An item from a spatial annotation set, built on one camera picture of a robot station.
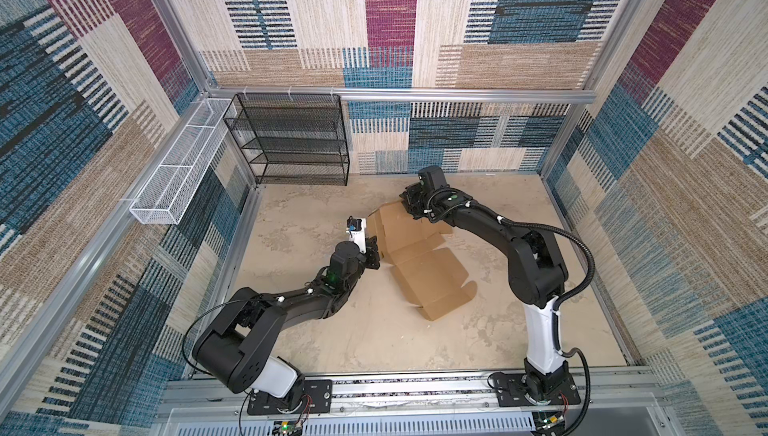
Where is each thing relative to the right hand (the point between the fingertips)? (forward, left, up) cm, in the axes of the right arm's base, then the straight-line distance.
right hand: (396, 196), depth 94 cm
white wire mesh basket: (+7, +69, +4) cm, 69 cm away
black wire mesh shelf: (+28, +37, +2) cm, 47 cm away
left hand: (-13, +6, -1) cm, 14 cm away
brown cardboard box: (-20, -10, -14) cm, 27 cm away
